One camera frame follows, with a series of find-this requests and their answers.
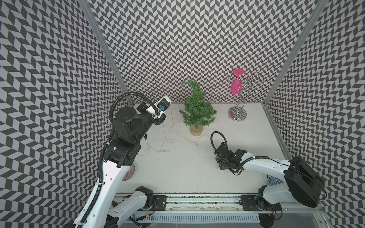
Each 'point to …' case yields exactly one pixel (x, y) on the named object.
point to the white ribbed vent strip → (231, 218)
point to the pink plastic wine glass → (236, 85)
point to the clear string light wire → (183, 136)
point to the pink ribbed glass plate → (129, 173)
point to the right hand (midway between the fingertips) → (227, 163)
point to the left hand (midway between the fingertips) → (159, 98)
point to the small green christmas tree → (198, 112)
